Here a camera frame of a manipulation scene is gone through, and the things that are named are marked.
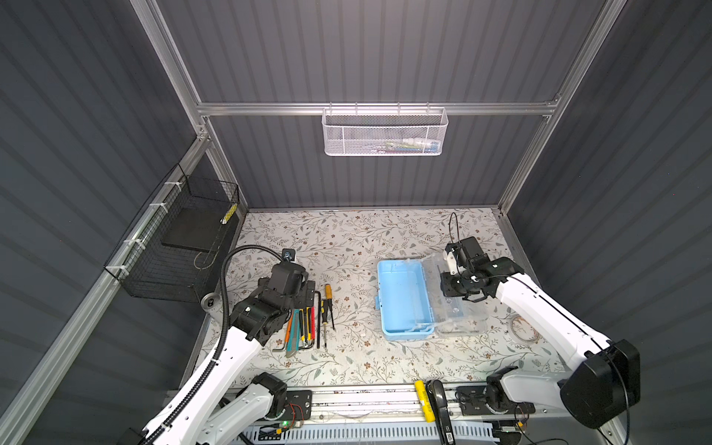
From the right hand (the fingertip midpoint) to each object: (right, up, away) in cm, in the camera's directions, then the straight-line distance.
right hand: (448, 287), depth 82 cm
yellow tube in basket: (-66, +22, 0) cm, 69 cm away
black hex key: (-40, -11, +7) cm, 42 cm away
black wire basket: (-77, +12, -8) cm, 78 cm away
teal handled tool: (-47, -15, +4) cm, 50 cm away
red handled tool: (-42, -13, +6) cm, 44 cm away
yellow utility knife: (-44, -13, +4) cm, 46 cm away
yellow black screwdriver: (-38, -8, +9) cm, 40 cm away
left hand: (-46, +2, -7) cm, 46 cm away
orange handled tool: (-49, -14, +4) cm, 51 cm away
